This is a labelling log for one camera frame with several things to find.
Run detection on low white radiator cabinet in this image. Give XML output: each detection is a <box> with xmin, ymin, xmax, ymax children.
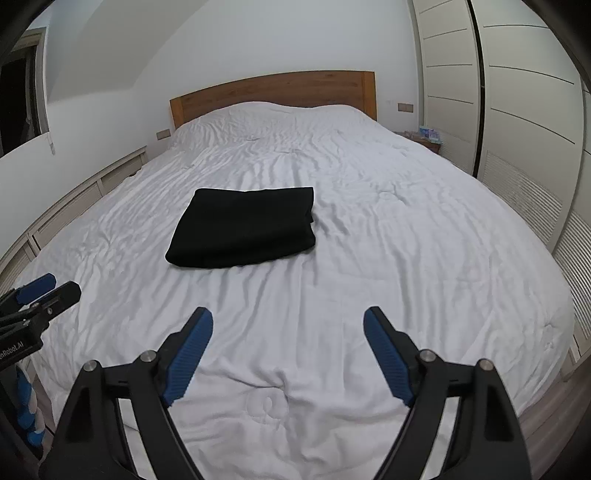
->
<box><xmin>0</xmin><ymin>146</ymin><xmax>148</xmax><ymax>294</ymax></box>

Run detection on white wardrobe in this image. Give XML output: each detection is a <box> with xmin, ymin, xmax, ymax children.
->
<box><xmin>411</xmin><ymin>1</ymin><xmax>590</xmax><ymax>367</ymax></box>

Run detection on bedside table with items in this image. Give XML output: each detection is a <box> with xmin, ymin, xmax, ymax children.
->
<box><xmin>396</xmin><ymin>127</ymin><xmax>443</xmax><ymax>154</ymax></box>

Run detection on dark window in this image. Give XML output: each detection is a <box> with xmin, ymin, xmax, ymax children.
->
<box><xmin>0</xmin><ymin>27</ymin><xmax>49</xmax><ymax>156</ymax></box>

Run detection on blue gloved hand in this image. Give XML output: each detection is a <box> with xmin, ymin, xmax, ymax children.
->
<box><xmin>16</xmin><ymin>364</ymin><xmax>46</xmax><ymax>448</ymax></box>

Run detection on white duvet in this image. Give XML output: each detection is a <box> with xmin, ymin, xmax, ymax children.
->
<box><xmin>19</xmin><ymin>103</ymin><xmax>574</xmax><ymax>479</ymax></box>

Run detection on wall switch plate left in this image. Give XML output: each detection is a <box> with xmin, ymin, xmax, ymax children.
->
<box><xmin>156</xmin><ymin>129</ymin><xmax>171</xmax><ymax>140</ymax></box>

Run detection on wooden headboard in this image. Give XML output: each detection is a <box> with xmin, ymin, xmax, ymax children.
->
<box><xmin>169</xmin><ymin>70</ymin><xmax>378</xmax><ymax>128</ymax></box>

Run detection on wall switch plate right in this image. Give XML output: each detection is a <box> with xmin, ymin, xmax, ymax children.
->
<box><xmin>398</xmin><ymin>103</ymin><xmax>414</xmax><ymax>113</ymax></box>

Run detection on black pants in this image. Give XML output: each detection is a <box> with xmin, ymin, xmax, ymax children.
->
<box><xmin>165</xmin><ymin>187</ymin><xmax>315</xmax><ymax>269</ymax></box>

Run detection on wall switch plate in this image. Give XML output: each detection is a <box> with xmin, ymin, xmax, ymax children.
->
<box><xmin>398</xmin><ymin>103</ymin><xmax>414</xmax><ymax>113</ymax></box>
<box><xmin>156</xmin><ymin>129</ymin><xmax>171</xmax><ymax>140</ymax></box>

